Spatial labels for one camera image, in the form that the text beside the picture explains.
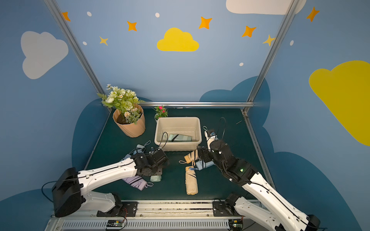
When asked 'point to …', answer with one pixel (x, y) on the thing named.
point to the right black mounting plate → (222, 209)
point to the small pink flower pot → (161, 111)
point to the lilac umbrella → (137, 181)
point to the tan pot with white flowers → (129, 115)
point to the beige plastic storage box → (190, 126)
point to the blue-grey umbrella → (201, 164)
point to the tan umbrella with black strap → (192, 157)
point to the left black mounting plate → (122, 209)
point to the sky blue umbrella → (139, 148)
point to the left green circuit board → (114, 223)
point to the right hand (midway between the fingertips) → (207, 143)
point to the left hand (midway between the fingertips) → (160, 168)
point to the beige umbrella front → (191, 183)
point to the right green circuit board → (235, 224)
